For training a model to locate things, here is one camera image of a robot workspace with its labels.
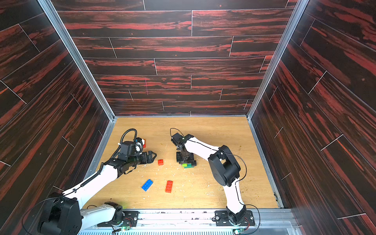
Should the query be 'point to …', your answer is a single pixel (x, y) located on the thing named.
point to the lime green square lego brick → (184, 165)
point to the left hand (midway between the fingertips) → (152, 155)
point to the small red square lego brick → (160, 162)
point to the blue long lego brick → (147, 185)
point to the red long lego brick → (169, 186)
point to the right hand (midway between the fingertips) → (186, 161)
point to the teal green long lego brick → (189, 166)
